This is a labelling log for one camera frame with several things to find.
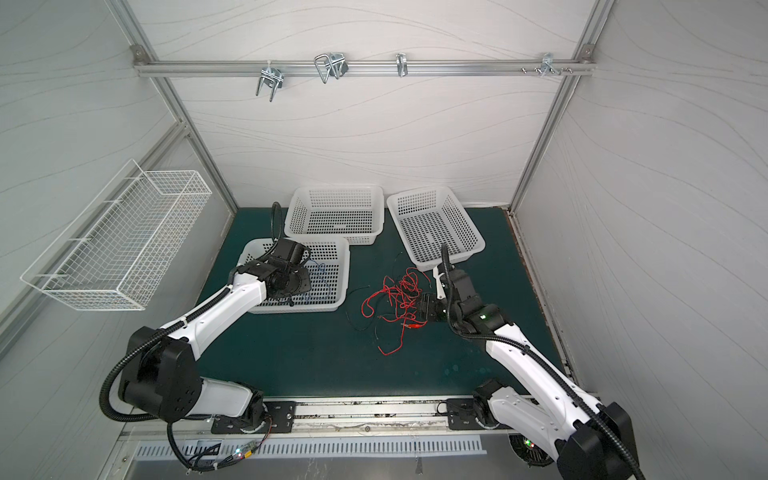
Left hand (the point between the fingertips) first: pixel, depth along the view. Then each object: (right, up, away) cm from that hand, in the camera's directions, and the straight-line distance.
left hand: (307, 278), depth 88 cm
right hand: (+36, -3, -7) cm, 37 cm away
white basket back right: (+39, +19, +31) cm, 53 cm away
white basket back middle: (+9, +22, +31) cm, 39 cm away
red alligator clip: (+31, -14, 0) cm, 34 cm away
